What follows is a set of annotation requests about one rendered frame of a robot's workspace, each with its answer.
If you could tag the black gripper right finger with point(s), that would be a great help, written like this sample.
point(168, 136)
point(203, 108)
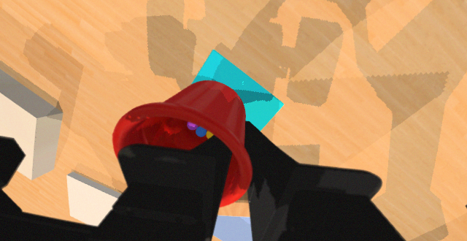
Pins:
point(276, 177)

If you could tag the yellow marble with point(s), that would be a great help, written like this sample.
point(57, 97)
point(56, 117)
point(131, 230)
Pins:
point(209, 134)

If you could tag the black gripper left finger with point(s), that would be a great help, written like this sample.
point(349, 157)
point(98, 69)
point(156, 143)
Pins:
point(203, 169)

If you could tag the cream flat rectangular slab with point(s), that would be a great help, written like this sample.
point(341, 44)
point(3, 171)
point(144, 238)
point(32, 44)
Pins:
point(89, 201)
point(34, 123)

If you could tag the purple marble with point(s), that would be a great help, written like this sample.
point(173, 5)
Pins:
point(191, 126)

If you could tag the red translucent cup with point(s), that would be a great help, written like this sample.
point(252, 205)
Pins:
point(207, 103)

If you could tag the blue marble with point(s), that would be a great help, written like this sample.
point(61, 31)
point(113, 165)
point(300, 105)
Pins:
point(200, 132)

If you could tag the brown wooden bar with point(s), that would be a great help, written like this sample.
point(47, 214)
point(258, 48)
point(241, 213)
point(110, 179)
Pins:
point(238, 208)

